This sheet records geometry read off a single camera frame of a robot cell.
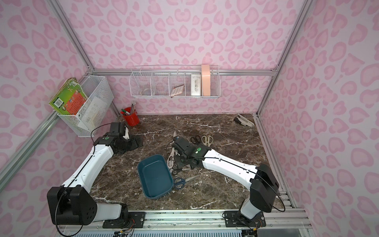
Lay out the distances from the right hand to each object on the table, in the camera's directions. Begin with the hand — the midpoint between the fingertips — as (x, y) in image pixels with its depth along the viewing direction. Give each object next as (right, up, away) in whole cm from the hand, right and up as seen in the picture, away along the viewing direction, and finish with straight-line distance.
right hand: (179, 158), depth 79 cm
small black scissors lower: (-4, -10, +11) cm, 16 cm away
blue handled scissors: (0, -15, +6) cm, 17 cm away
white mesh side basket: (-49, +35, +11) cm, 61 cm away
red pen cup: (-40, +22, +35) cm, 58 cm away
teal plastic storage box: (-17, -14, +14) cm, 25 cm away
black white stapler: (+45, +21, +35) cm, 61 cm away
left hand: (-26, +8, +6) cm, 27 cm away
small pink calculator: (-3, +40, +15) cm, 43 cm away
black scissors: (+9, +7, +28) cm, 30 cm away
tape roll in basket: (-23, +39, +15) cm, 48 cm away
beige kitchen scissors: (+19, +8, +25) cm, 32 cm away
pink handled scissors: (-8, -5, +16) cm, 18 cm away
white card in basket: (+9, +43, +14) cm, 46 cm away
